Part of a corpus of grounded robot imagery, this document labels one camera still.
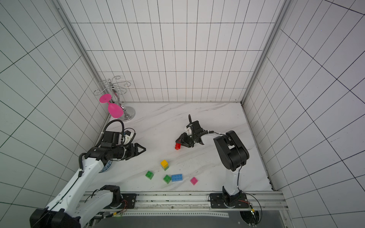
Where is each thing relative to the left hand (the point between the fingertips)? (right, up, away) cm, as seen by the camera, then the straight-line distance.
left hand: (140, 153), depth 77 cm
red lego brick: (+20, +1, +12) cm, 24 cm away
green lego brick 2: (+5, -12, +1) cm, 13 cm away
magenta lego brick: (+30, -16, +1) cm, 34 cm away
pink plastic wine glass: (-22, +24, +16) cm, 36 cm away
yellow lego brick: (+13, -7, +2) cm, 15 cm away
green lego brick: (+14, -11, +6) cm, 18 cm away
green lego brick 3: (+15, -15, +1) cm, 21 cm away
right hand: (+21, +5, +18) cm, 28 cm away
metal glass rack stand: (-20, +23, +33) cm, 45 cm away
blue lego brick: (+21, -15, +3) cm, 25 cm away
